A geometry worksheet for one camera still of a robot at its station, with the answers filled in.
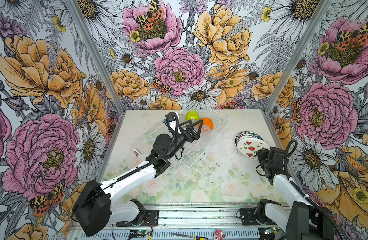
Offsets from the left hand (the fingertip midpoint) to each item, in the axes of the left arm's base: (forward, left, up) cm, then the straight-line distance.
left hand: (199, 125), depth 69 cm
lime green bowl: (+32, +1, -27) cm, 42 cm away
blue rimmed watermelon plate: (+7, -34, -30) cm, 46 cm away
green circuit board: (-37, +29, -35) cm, 58 cm away
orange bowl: (+26, -9, -28) cm, 40 cm away
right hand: (-2, -36, -26) cm, 44 cm away
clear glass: (+15, -7, -24) cm, 29 cm away
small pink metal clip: (+5, +37, -32) cm, 50 cm away
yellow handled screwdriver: (-39, +2, -33) cm, 51 cm away
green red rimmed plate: (+17, -36, -31) cm, 51 cm away
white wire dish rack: (+5, +2, -33) cm, 33 cm away
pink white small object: (-39, -8, -29) cm, 49 cm away
